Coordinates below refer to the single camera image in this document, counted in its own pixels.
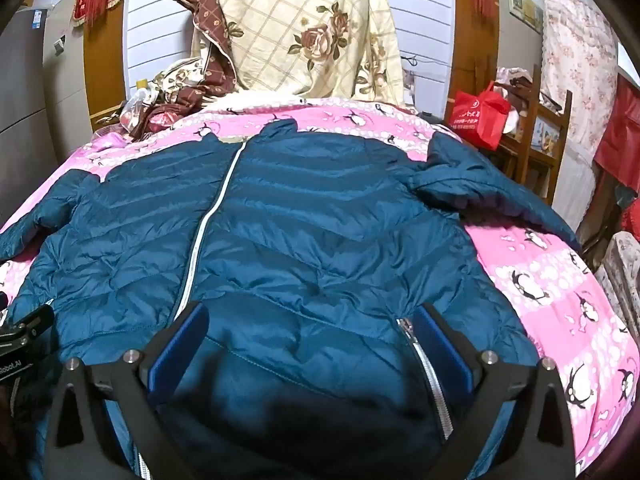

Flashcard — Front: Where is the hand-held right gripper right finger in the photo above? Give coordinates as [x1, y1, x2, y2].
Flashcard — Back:
[412, 303, 577, 480]

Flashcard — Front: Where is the cream floral quilt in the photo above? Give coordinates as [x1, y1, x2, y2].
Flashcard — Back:
[190, 0, 407, 107]

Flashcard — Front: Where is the faded floral fabric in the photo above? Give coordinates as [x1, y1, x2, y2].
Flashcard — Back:
[594, 232, 640, 343]

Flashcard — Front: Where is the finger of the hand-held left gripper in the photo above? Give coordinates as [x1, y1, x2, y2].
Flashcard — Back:
[0, 304, 56, 347]

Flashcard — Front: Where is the pink penguin print blanket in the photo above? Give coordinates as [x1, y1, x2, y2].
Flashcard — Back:
[0, 96, 633, 480]

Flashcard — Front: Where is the wooden shelf rack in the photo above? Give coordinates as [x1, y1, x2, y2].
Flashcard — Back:
[492, 64, 574, 207]

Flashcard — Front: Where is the teal puffer jacket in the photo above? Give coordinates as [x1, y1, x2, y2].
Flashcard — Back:
[0, 120, 583, 480]

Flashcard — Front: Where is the pink floral lace curtain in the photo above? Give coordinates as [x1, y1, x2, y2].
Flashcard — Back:
[537, 0, 622, 233]

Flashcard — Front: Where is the red cloth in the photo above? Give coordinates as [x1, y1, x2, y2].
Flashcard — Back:
[594, 72, 640, 188]

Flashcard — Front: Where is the wooden frame post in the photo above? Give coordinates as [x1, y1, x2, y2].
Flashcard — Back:
[444, 0, 502, 123]
[81, 0, 130, 134]

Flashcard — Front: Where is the brown floral cloth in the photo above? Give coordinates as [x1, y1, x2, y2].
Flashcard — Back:
[127, 0, 242, 141]

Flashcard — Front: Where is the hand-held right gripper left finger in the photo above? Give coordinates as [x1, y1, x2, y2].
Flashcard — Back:
[49, 302, 211, 480]

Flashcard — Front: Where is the grey refrigerator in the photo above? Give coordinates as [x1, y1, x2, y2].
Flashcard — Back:
[0, 3, 59, 223]

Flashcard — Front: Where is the clear plastic bag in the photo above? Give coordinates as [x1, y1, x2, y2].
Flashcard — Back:
[117, 79, 157, 132]

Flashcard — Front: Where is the framed wall picture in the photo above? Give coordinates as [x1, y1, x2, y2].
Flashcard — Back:
[507, 0, 544, 35]

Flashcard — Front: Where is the red shopping bag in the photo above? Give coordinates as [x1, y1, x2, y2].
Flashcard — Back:
[447, 82, 513, 152]

